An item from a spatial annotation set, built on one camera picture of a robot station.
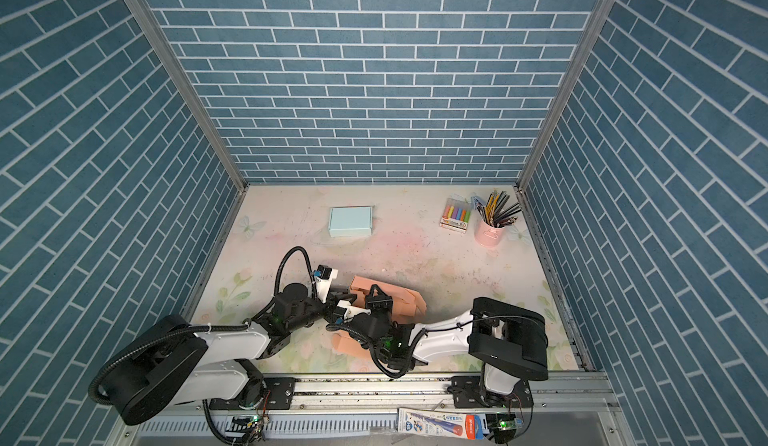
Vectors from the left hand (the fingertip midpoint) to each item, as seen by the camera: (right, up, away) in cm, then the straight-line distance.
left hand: (352, 296), depth 84 cm
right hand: (+7, +4, -2) cm, 8 cm away
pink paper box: (+16, -2, -2) cm, 16 cm away
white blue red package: (+23, -26, -15) cm, 37 cm away
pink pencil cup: (+43, +16, +13) cm, 47 cm away
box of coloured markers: (+34, +23, +27) cm, 50 cm away
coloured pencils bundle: (+45, +24, +15) cm, 53 cm away
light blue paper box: (-4, +21, +21) cm, 30 cm away
